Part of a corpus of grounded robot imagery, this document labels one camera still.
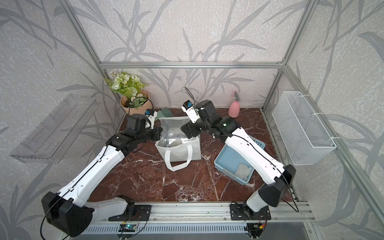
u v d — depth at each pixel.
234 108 1.08
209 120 0.50
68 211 0.37
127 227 0.71
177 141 0.97
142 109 1.01
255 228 0.72
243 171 0.85
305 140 0.59
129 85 0.94
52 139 0.66
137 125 0.57
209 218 0.73
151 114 0.68
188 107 0.59
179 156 0.82
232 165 0.88
